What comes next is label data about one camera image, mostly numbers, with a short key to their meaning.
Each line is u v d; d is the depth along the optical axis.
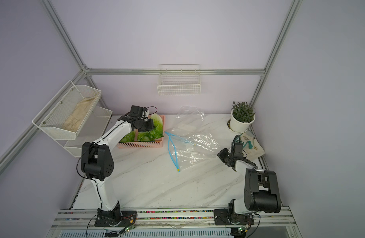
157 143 0.96
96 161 0.51
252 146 1.01
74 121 0.76
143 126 0.82
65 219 0.75
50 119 0.67
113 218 0.66
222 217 0.73
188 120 1.15
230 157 0.76
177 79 0.96
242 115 0.98
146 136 0.95
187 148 0.99
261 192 0.45
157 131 0.95
